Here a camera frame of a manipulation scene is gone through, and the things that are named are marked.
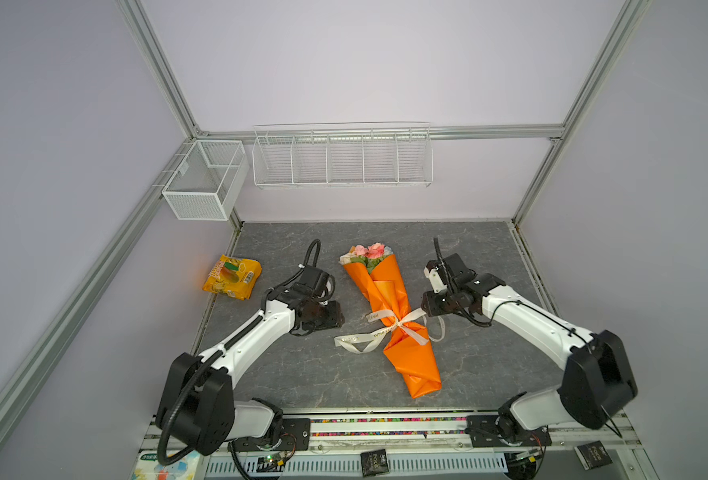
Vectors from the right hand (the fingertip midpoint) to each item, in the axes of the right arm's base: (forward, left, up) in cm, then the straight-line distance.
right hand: (429, 306), depth 86 cm
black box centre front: (-37, +16, -8) cm, 41 cm away
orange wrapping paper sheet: (-11, +6, -2) cm, 12 cm away
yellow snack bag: (+13, +62, -4) cm, 63 cm away
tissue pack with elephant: (-38, +67, -4) cm, 77 cm away
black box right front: (-35, -35, -8) cm, 50 cm away
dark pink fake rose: (+22, +15, -1) cm, 27 cm away
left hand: (-6, +26, 0) cm, 27 cm away
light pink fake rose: (+23, +21, -2) cm, 31 cm away
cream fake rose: (+20, +26, -2) cm, 33 cm away
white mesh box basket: (+40, +73, +15) cm, 85 cm away
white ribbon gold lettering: (-7, +19, -9) cm, 22 cm away
